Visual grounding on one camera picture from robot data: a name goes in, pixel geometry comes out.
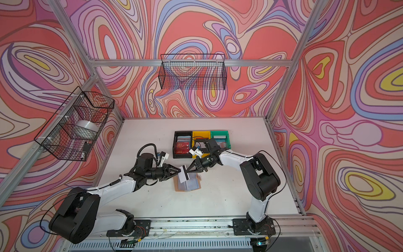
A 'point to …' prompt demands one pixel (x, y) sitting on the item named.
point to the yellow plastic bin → (200, 134)
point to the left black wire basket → (72, 132)
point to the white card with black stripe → (183, 175)
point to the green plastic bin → (222, 133)
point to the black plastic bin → (179, 134)
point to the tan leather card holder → (194, 183)
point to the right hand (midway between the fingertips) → (189, 175)
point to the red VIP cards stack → (183, 144)
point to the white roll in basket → (85, 129)
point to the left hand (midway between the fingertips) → (180, 173)
